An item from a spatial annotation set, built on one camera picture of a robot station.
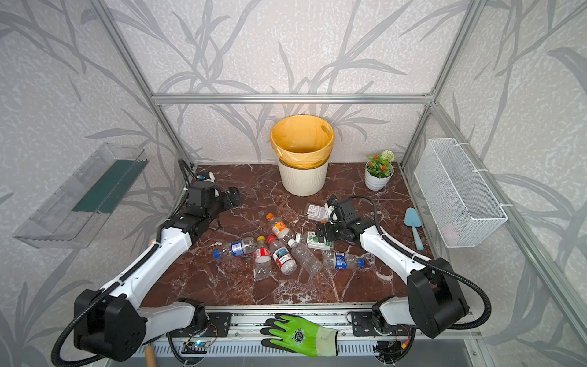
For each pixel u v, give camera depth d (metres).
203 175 0.71
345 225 0.66
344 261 0.85
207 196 0.62
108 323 0.39
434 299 0.41
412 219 0.99
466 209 0.61
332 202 0.79
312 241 0.89
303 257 0.85
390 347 0.76
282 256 0.83
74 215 0.63
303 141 1.08
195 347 0.72
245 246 0.89
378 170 0.99
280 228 0.91
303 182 0.99
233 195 0.75
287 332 0.71
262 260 0.86
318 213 0.97
